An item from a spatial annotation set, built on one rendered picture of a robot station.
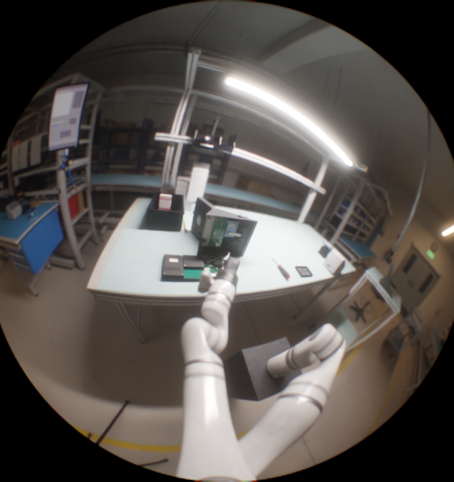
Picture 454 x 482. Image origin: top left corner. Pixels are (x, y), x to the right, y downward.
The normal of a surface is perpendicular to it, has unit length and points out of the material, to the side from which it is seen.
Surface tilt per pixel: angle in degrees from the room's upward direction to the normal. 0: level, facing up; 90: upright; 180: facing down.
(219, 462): 30
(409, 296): 90
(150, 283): 0
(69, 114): 101
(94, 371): 0
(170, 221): 90
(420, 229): 90
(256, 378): 0
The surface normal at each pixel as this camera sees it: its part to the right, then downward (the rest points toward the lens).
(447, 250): -0.92, -0.07
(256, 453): -0.15, -0.91
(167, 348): 0.27, -0.81
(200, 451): -0.02, -1.00
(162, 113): 0.27, 0.58
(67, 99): 0.57, 0.70
